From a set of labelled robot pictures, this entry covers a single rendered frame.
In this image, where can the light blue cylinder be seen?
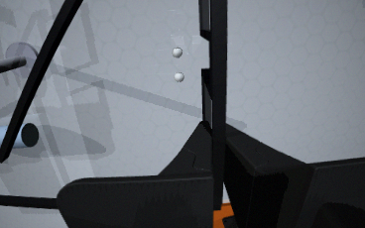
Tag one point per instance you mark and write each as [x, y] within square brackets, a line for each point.
[27, 137]

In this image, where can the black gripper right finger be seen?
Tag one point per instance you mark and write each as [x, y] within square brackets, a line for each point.
[269, 189]

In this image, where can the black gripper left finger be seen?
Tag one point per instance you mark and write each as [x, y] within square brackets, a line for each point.
[180, 196]

